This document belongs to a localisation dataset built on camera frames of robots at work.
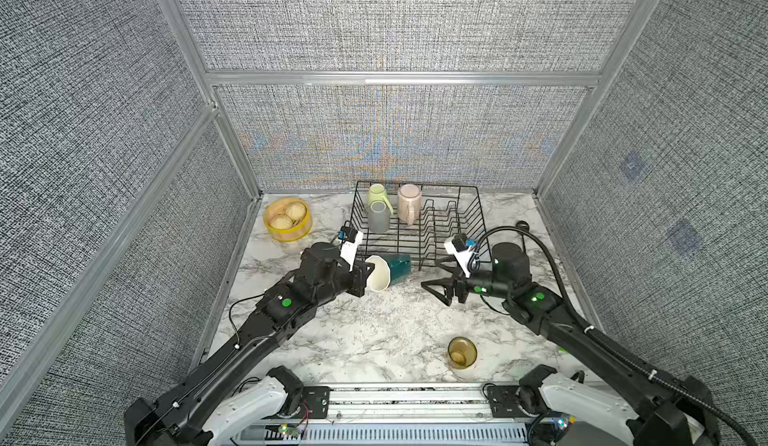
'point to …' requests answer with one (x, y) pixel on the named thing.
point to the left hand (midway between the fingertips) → (378, 263)
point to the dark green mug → (388, 269)
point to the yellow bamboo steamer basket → (300, 230)
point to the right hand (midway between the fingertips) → (431, 267)
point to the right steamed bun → (295, 211)
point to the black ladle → (523, 224)
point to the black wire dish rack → (445, 212)
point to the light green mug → (377, 201)
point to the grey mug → (379, 216)
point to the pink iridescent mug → (409, 203)
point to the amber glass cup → (462, 352)
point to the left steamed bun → (282, 221)
